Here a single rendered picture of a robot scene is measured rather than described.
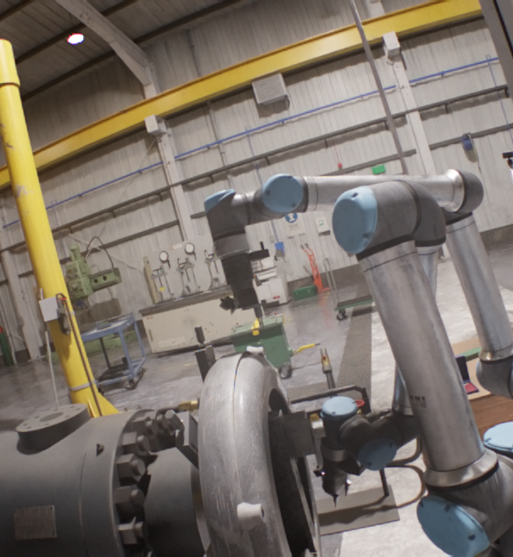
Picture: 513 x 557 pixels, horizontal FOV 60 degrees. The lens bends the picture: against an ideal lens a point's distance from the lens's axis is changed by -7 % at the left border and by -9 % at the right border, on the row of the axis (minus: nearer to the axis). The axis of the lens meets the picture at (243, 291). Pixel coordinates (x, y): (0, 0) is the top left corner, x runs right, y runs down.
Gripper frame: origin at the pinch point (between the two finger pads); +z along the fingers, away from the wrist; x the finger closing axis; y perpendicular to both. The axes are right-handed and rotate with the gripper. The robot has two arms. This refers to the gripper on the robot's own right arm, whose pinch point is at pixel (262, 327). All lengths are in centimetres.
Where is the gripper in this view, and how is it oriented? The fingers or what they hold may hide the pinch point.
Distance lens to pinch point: 127.7
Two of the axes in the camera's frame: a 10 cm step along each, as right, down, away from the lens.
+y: -9.1, 2.4, -3.3
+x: 3.1, -0.9, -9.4
